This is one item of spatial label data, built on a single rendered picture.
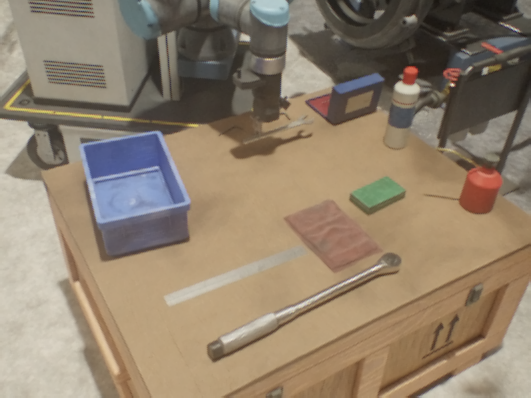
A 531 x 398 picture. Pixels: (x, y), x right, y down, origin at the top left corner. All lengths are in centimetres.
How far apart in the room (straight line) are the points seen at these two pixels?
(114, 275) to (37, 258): 79
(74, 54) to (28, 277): 73
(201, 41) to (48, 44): 52
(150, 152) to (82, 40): 61
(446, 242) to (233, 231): 49
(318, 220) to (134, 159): 49
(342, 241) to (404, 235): 16
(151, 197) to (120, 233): 22
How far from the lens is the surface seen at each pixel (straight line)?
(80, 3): 197
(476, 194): 150
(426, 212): 150
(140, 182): 153
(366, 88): 175
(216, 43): 186
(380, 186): 151
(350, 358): 130
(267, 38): 142
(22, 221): 223
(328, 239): 136
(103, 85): 208
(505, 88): 221
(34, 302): 195
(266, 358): 116
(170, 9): 171
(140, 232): 130
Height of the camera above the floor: 142
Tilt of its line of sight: 39 degrees down
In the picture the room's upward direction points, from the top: 1 degrees clockwise
